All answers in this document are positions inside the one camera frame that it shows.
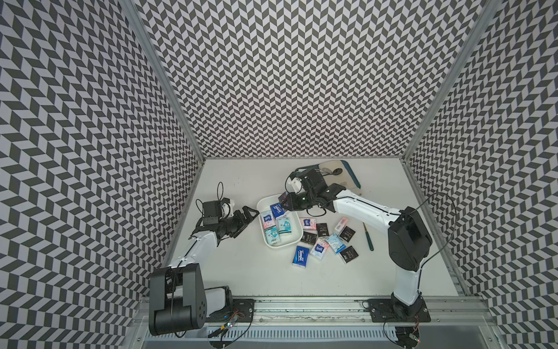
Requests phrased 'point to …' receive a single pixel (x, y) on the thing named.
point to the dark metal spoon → (337, 171)
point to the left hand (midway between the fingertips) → (252, 219)
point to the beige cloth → (344, 179)
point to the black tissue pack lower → (348, 254)
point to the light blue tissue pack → (336, 243)
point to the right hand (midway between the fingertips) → (284, 207)
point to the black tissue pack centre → (322, 230)
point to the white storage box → (293, 240)
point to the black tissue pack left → (309, 238)
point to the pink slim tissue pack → (341, 224)
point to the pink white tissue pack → (309, 223)
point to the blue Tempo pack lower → (301, 257)
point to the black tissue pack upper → (346, 234)
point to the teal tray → (316, 166)
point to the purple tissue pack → (282, 197)
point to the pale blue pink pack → (319, 248)
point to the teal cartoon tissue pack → (285, 226)
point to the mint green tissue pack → (272, 235)
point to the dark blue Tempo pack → (277, 209)
